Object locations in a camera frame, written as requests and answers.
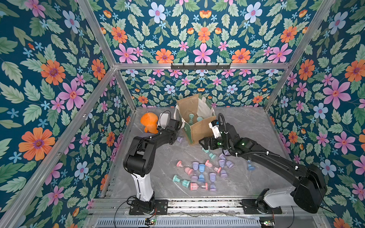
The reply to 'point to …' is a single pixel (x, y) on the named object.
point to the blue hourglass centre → (201, 178)
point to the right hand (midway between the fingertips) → (208, 136)
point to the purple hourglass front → (212, 176)
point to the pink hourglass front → (194, 186)
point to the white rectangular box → (163, 120)
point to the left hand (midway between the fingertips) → (178, 132)
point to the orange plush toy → (150, 120)
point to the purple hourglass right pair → (229, 164)
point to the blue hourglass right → (250, 167)
